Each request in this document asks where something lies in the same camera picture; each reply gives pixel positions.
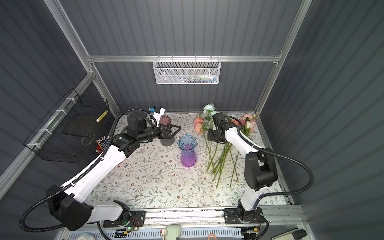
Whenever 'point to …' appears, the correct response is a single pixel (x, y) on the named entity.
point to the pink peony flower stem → (199, 127)
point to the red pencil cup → (102, 143)
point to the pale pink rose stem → (248, 117)
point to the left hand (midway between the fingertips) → (176, 127)
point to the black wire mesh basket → (71, 132)
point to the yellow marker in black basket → (101, 116)
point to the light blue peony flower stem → (208, 108)
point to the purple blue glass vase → (187, 143)
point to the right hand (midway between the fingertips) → (212, 137)
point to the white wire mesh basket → (186, 71)
